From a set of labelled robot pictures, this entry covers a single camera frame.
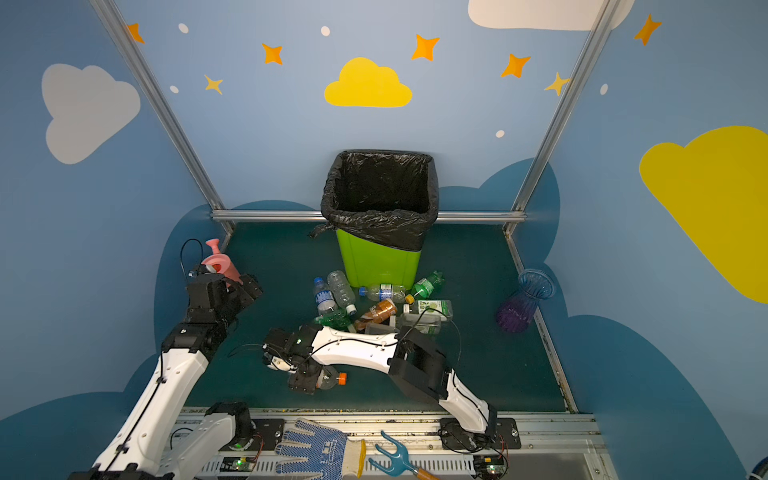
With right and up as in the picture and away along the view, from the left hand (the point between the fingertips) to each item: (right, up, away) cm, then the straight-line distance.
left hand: (247, 285), depth 79 cm
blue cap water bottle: (+36, -4, +18) cm, 40 cm away
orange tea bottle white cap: (+35, -10, +13) cm, 39 cm away
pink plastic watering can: (-18, +5, +18) cm, 26 cm away
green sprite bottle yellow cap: (+23, -11, +9) cm, 27 cm away
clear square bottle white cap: (+35, -15, +12) cm, 40 cm away
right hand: (+16, -24, +1) cm, 29 cm away
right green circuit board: (+63, -43, -8) cm, 76 cm away
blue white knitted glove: (+24, -40, -7) cm, 47 cm away
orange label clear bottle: (+22, -26, +1) cm, 34 cm away
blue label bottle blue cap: (+18, -6, +15) cm, 24 cm away
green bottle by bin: (+50, -3, +19) cm, 54 cm away
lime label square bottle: (+53, -9, +16) cm, 57 cm away
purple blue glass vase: (+80, -11, +17) cm, 83 cm away
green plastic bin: (+32, +5, +13) cm, 35 cm away
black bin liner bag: (+38, +28, +22) cm, 53 cm away
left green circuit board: (+2, -42, -9) cm, 43 cm away
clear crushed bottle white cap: (+23, -4, +19) cm, 30 cm away
